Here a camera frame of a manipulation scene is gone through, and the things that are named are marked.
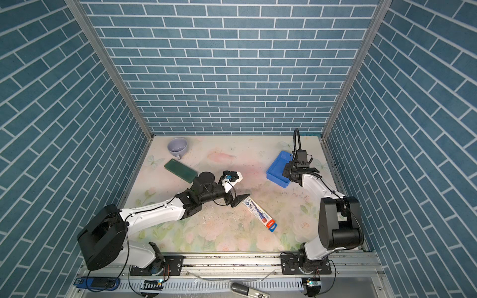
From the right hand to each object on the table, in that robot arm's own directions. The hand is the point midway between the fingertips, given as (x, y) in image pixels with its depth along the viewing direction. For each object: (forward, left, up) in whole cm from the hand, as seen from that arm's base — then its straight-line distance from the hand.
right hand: (289, 170), depth 94 cm
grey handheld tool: (-51, +17, -5) cm, 54 cm away
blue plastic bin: (+5, +6, -8) cm, 12 cm away
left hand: (-17, +20, +9) cm, 28 cm away
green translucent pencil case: (+1, +60, -9) cm, 61 cm away
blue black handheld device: (-53, +70, -3) cm, 88 cm away
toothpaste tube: (-21, +14, -8) cm, 26 cm away
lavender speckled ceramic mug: (+16, +66, -5) cm, 68 cm away
